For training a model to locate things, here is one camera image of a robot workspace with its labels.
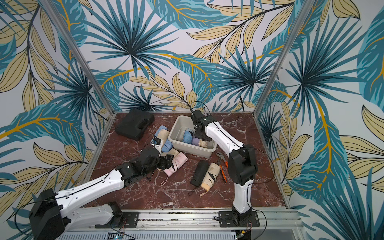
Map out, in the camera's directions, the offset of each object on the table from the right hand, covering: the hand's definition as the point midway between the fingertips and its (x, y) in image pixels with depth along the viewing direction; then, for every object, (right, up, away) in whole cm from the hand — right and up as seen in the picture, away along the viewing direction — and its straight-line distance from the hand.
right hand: (203, 135), depth 91 cm
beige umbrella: (-1, -5, -6) cm, 7 cm away
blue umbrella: (-10, -2, +9) cm, 14 cm away
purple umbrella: (-5, -4, +8) cm, 11 cm away
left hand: (-20, -11, -12) cm, 26 cm away
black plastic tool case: (-47, +7, +13) cm, 49 cm away
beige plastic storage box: (-12, +8, +6) cm, 16 cm away
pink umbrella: (-15, -15, -1) cm, 21 cm away
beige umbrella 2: (-19, -10, +2) cm, 21 cm away
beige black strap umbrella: (+5, -20, -5) cm, 22 cm away
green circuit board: (-44, -48, -20) cm, 67 cm away
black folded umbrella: (-2, -21, -4) cm, 21 cm away
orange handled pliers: (+14, -17, +1) cm, 22 cm away
